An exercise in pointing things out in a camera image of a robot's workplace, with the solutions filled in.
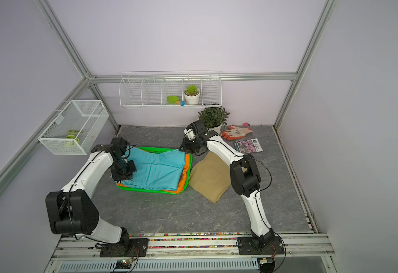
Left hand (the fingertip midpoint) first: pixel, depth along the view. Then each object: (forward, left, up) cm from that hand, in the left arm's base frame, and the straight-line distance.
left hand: (132, 177), depth 82 cm
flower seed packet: (+23, -66, -11) cm, 70 cm away
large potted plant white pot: (+32, -44, +7) cm, 54 cm away
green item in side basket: (+11, +23, +19) cm, 31 cm away
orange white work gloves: (+36, -60, -11) cm, 71 cm away
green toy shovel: (+43, -20, +13) cm, 49 cm away
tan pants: (+3, -39, -11) cm, 41 cm away
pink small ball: (+44, -70, -13) cm, 84 cm away
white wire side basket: (+23, +27, +14) cm, 38 cm away
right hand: (+15, -23, +2) cm, 27 cm away
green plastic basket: (+16, -12, -1) cm, 20 cm away
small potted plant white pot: (+37, -31, +21) cm, 53 cm away
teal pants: (+2, -14, -1) cm, 14 cm away
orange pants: (-5, -24, 0) cm, 25 cm away
